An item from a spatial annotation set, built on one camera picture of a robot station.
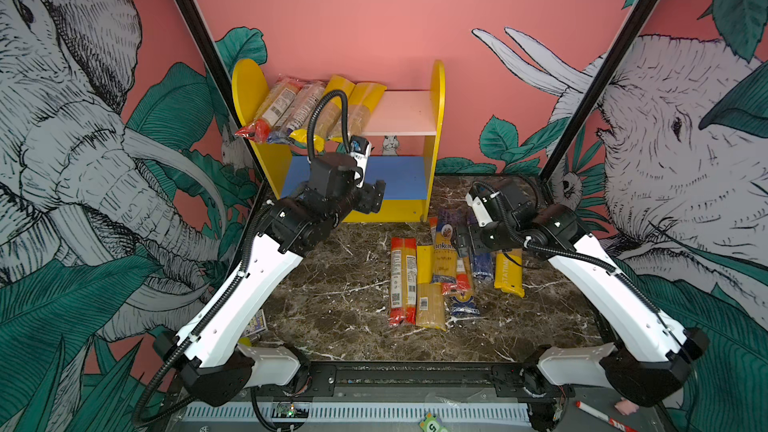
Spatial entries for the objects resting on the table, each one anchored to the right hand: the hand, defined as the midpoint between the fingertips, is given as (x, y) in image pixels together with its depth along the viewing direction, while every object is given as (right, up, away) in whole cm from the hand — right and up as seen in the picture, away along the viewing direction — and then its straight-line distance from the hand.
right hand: (464, 235), depth 69 cm
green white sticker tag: (-8, -43, -2) cm, 44 cm away
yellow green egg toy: (-57, -30, +10) cm, 65 cm away
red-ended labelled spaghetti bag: (+5, -15, +19) cm, 24 cm away
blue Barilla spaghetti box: (+11, -12, +21) cm, 27 cm away
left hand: (-23, +14, -5) cm, 27 cm away
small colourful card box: (-55, -26, +12) cm, 62 cm away
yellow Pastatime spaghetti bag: (+19, -14, +21) cm, 32 cm away
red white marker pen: (+33, -43, -1) cm, 54 cm away
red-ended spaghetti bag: (-14, -16, +19) cm, 28 cm away
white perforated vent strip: (-3, -43, +1) cm, 43 cm away
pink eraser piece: (+39, -42, +1) cm, 57 cm away
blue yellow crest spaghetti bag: (+3, -22, +15) cm, 27 cm away
